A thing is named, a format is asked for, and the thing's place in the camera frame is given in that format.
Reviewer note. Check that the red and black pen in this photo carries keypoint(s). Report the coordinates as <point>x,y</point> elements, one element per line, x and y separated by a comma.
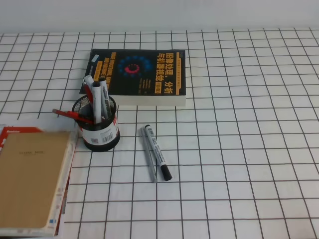
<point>74,115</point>

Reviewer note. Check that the slim grey pen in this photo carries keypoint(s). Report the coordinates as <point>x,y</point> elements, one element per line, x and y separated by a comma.
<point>149,158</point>

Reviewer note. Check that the grey marker in holder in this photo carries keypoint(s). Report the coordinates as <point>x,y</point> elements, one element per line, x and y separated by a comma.
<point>105,97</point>
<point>97,108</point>

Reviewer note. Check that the black mesh pen holder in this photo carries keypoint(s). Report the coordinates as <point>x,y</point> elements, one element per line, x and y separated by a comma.
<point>99,137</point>

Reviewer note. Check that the black hardcover textbook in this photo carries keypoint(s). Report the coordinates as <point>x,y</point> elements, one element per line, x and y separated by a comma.
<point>141,77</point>

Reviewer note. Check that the grey marker black cap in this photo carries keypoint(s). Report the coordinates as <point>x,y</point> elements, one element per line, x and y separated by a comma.
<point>158,154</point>

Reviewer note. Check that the brown kraft notebook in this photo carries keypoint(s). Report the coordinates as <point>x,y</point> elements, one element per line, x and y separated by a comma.
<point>30,166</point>

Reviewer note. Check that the red and white book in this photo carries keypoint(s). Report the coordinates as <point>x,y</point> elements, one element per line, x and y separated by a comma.
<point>52,229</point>

